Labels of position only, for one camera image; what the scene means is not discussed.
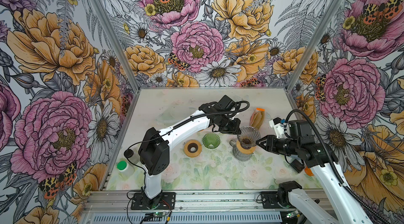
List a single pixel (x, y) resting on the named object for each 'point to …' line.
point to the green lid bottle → (125, 171)
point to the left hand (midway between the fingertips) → (238, 136)
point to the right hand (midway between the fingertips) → (259, 148)
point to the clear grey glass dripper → (249, 136)
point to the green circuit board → (293, 214)
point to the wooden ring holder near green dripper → (192, 148)
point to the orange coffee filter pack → (256, 118)
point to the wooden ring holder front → (244, 151)
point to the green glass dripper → (211, 140)
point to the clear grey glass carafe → (237, 153)
